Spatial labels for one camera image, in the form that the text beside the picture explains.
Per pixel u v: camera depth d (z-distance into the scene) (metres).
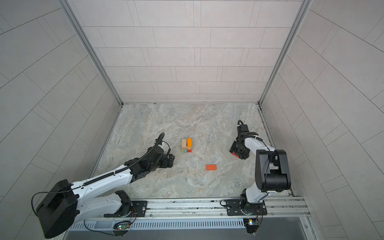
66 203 0.38
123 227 0.64
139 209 0.71
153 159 0.62
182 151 0.89
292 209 0.72
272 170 0.46
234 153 0.83
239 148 0.76
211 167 0.84
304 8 0.71
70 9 0.72
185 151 0.89
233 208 0.71
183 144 0.87
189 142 0.88
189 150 0.90
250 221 0.69
